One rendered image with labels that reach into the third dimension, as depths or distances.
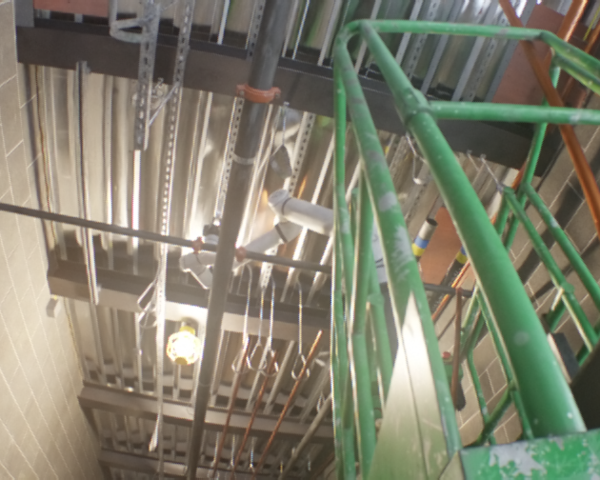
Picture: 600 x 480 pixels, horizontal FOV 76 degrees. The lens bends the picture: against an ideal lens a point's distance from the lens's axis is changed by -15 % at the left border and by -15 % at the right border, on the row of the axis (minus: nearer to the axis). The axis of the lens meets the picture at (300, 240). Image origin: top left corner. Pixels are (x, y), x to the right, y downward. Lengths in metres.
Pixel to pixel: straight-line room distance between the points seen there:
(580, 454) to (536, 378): 0.06
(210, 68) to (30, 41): 0.98
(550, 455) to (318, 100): 2.13
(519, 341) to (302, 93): 2.03
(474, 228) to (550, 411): 0.19
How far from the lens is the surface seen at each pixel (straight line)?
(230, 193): 1.82
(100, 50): 2.41
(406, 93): 0.69
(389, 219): 0.52
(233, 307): 3.46
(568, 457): 0.29
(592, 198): 1.08
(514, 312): 0.35
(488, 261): 0.39
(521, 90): 2.77
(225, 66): 2.25
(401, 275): 0.45
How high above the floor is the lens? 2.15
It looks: 50 degrees up
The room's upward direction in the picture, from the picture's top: straight up
